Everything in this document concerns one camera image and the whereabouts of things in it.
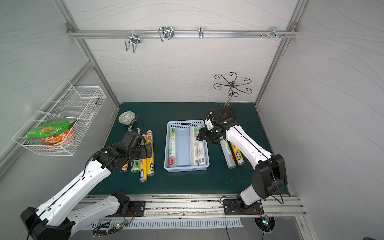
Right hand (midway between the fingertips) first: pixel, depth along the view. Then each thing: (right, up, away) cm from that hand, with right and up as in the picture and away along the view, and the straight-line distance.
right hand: (201, 138), depth 82 cm
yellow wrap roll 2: (+22, -11, +7) cm, 26 cm away
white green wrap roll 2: (-17, -11, +6) cm, 22 cm away
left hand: (-30, -5, -7) cm, 31 cm away
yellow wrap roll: (-29, -17, +2) cm, 34 cm away
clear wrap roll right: (+16, -10, +8) cm, 20 cm away
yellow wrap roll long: (-34, -16, +4) cm, 38 cm away
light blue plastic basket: (-11, -15, +7) cm, 19 cm away
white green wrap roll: (-38, -16, +2) cm, 42 cm away
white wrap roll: (-1, -8, +8) cm, 11 cm away
